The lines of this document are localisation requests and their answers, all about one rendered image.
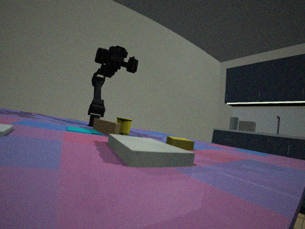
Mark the yellow block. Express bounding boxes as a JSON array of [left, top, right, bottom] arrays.
[[166, 136, 194, 151]]

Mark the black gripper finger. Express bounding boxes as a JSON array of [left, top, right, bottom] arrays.
[[100, 49, 115, 63], [128, 57, 135, 71]]

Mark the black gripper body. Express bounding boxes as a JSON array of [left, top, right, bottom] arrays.
[[95, 48, 138, 73]]

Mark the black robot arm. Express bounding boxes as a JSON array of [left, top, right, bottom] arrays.
[[88, 46, 128, 127]]

